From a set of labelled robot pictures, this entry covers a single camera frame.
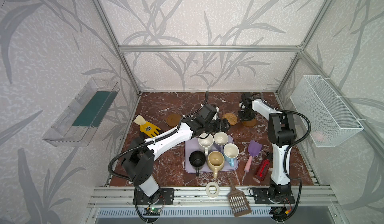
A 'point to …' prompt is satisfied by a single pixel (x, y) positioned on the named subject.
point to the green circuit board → (152, 211)
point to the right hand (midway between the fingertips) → (243, 115)
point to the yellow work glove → (146, 127)
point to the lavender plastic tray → (192, 144)
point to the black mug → (197, 159)
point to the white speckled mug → (205, 144)
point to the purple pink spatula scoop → (254, 148)
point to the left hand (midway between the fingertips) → (227, 123)
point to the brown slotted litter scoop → (238, 200)
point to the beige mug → (215, 160)
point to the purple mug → (220, 139)
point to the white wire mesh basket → (330, 120)
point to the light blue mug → (230, 151)
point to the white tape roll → (217, 187)
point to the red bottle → (263, 170)
